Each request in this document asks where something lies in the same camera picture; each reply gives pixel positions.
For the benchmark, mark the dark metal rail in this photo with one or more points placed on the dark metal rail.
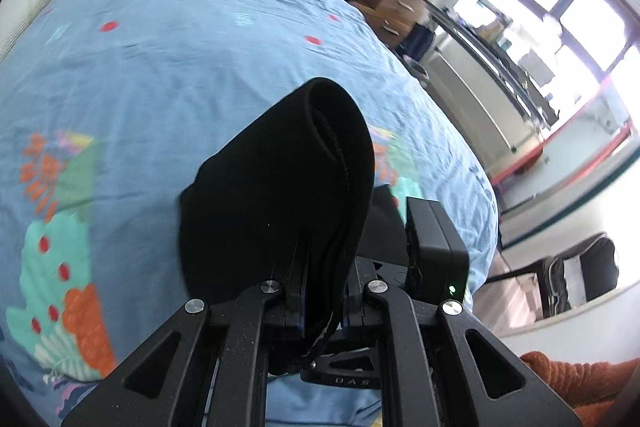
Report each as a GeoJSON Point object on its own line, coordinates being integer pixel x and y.
{"type": "Point", "coordinates": [500, 57]}

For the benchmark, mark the blue printed bed blanket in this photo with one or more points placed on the blue printed bed blanket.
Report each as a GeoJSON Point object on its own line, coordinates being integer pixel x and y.
{"type": "Point", "coordinates": [175, 57]}

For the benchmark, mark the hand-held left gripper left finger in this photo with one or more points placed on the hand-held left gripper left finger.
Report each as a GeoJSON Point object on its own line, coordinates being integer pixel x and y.
{"type": "Point", "coordinates": [295, 287]}

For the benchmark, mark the window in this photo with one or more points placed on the window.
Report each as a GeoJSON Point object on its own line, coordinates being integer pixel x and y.
{"type": "Point", "coordinates": [590, 17]}

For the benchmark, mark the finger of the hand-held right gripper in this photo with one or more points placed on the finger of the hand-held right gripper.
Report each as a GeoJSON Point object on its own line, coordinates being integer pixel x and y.
{"type": "Point", "coordinates": [350, 377]}

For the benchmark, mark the dark blue paper bag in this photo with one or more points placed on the dark blue paper bag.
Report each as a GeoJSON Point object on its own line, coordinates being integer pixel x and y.
{"type": "Point", "coordinates": [417, 42]}

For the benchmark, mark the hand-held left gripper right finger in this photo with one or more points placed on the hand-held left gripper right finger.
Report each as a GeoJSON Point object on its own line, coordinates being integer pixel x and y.
{"type": "Point", "coordinates": [357, 302]}

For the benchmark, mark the black pants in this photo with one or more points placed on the black pants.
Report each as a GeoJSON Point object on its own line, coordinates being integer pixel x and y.
{"type": "Point", "coordinates": [280, 187]}

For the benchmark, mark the orange cloth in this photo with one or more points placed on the orange cloth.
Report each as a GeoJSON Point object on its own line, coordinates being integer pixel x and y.
{"type": "Point", "coordinates": [575, 372]}

